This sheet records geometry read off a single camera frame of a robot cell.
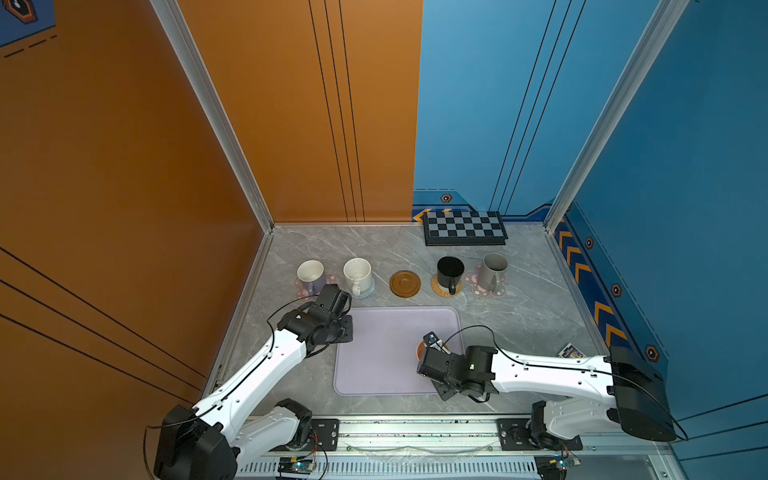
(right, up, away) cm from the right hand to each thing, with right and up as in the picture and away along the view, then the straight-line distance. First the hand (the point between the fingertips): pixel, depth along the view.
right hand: (438, 381), depth 78 cm
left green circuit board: (-36, -17, -7) cm, 40 cm away
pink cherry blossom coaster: (+16, +25, +26) cm, 39 cm away
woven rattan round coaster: (+5, +21, +20) cm, 29 cm away
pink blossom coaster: (-34, +24, +25) cm, 49 cm away
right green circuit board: (+27, -17, -7) cm, 33 cm away
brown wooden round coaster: (-8, +23, +25) cm, 35 cm away
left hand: (-25, +14, +4) cm, 29 cm away
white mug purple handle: (-39, +27, +22) cm, 52 cm away
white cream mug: (-24, +27, +24) cm, 43 cm away
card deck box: (+39, +5, +7) cm, 40 cm away
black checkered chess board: (+13, +43, +38) cm, 59 cm away
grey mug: (+19, +28, +16) cm, 38 cm away
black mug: (+6, +27, +17) cm, 33 cm away
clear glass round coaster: (-22, +22, +19) cm, 37 cm away
